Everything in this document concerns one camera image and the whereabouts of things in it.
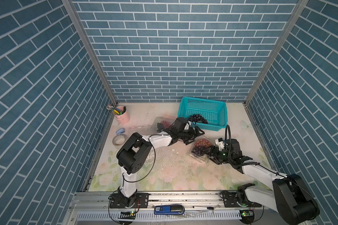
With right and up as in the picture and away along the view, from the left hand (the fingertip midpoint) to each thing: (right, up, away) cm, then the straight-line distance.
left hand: (204, 138), depth 85 cm
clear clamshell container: (+2, -13, +3) cm, 13 cm away
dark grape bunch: (-4, -7, 0) cm, 8 cm away
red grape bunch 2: (-25, +7, +16) cm, 30 cm away
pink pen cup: (-56, +11, +16) cm, 59 cm away
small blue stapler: (-57, +2, +14) cm, 59 cm away
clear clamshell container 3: (-42, +5, +19) cm, 46 cm away
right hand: (+1, -10, -1) cm, 10 cm away
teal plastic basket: (+15, +17, +29) cm, 36 cm away
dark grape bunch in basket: (-1, +12, +20) cm, 23 cm away
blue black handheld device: (-21, -32, -18) cm, 42 cm away
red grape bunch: (0, -3, +3) cm, 5 cm away
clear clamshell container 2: (-31, +11, +21) cm, 39 cm away
